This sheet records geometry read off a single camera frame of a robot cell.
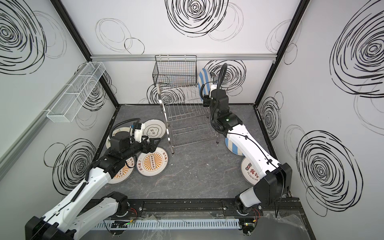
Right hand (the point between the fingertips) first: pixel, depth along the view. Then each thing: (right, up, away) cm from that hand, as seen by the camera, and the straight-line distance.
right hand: (210, 88), depth 72 cm
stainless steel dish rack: (-13, -17, +36) cm, 42 cm away
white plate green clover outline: (-37, -22, +33) cm, 54 cm away
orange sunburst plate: (-33, -42, +16) cm, 56 cm away
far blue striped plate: (+17, -34, +24) cm, 45 cm away
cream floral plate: (-60, -23, +31) cm, 72 cm away
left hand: (-28, -25, +4) cm, 38 cm away
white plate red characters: (+24, -46, +13) cm, 54 cm away
